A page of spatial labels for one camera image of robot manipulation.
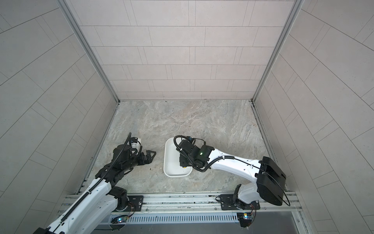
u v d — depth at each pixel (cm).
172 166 83
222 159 48
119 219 65
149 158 71
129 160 63
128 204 69
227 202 71
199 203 72
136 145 72
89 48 86
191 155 57
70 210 43
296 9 71
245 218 68
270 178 40
